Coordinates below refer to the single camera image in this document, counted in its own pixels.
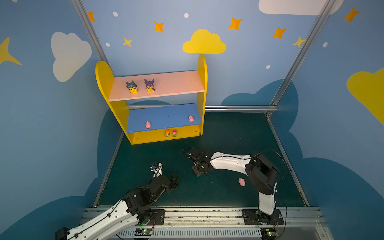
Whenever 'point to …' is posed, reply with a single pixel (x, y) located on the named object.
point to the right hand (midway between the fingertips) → (198, 168)
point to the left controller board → (143, 232)
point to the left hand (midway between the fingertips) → (173, 178)
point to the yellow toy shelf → (162, 118)
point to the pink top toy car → (174, 133)
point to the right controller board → (268, 233)
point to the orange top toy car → (167, 133)
